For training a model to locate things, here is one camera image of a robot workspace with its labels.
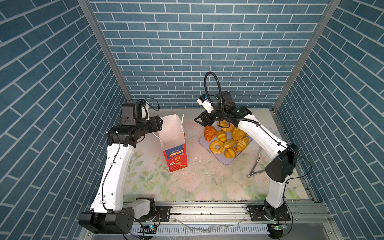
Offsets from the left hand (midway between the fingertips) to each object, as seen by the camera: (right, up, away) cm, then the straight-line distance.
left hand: (158, 120), depth 71 cm
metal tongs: (+51, -30, +15) cm, 62 cm away
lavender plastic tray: (+34, -23, +23) cm, 47 cm away
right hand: (+19, +3, +8) cm, 21 cm away
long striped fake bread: (+48, -15, +24) cm, 56 cm away
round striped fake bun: (+40, -20, +21) cm, 49 cm away
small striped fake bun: (+36, -10, +31) cm, 48 cm away
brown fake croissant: (+27, -8, +31) cm, 42 cm away
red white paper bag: (+2, -12, +25) cm, 28 cm away
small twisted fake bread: (+40, -14, +25) cm, 49 cm away
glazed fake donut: (+32, -14, +27) cm, 44 cm away
